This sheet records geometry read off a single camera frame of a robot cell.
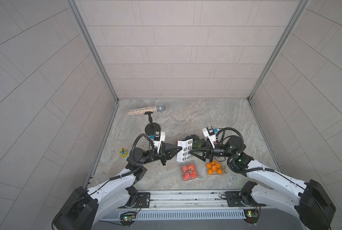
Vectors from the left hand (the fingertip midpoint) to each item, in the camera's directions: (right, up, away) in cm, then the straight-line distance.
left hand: (181, 152), depth 63 cm
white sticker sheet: (+1, -1, 0) cm, 2 cm away
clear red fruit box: (+5, -15, +14) cm, 21 cm away
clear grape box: (+7, +4, -1) cm, 8 cm away
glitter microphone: (-12, +20, +17) cm, 29 cm away
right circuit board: (+34, -32, +5) cm, 47 cm away
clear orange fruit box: (+19, -14, +16) cm, 28 cm away
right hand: (+5, -1, 0) cm, 5 cm away
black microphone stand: (-20, +6, +33) cm, 39 cm away
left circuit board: (-24, -30, +1) cm, 39 cm away
